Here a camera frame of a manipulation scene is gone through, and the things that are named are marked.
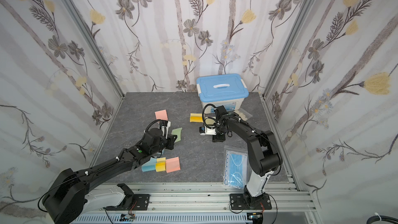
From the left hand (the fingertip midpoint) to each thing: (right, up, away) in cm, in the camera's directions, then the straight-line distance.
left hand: (178, 135), depth 83 cm
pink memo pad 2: (-4, -17, +3) cm, 18 cm away
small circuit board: (-22, -36, -13) cm, 44 cm away
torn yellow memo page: (+17, +8, -1) cm, 19 cm away
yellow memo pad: (+9, +8, +27) cm, 30 cm away
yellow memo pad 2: (-10, -16, 0) cm, 19 cm away
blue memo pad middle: (-6, -7, -10) cm, 14 cm away
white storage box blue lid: (+31, +27, +19) cm, 46 cm away
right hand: (+23, +2, +9) cm, 25 cm away
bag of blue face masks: (+32, -16, +3) cm, 36 cm away
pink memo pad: (-16, +11, +24) cm, 31 cm away
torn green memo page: (-1, +2, 0) cm, 2 cm away
